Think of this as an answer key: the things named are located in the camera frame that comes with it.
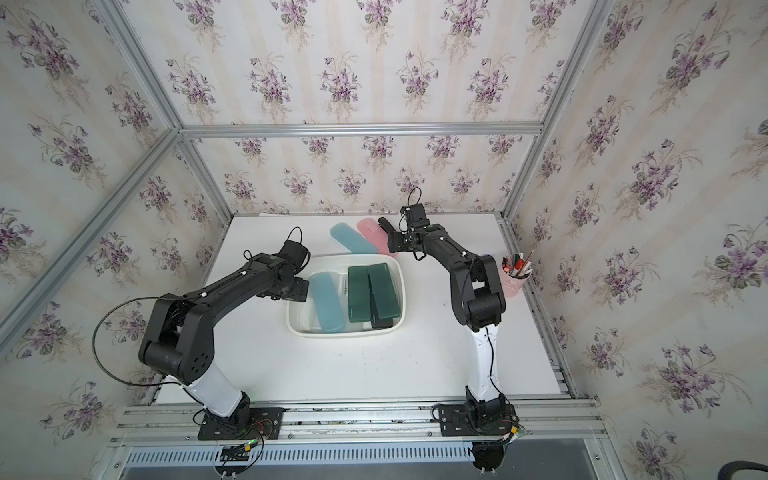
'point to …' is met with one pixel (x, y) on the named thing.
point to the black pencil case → (378, 322)
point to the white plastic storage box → (300, 315)
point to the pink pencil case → (376, 235)
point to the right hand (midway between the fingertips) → (402, 241)
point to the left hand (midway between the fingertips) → (289, 294)
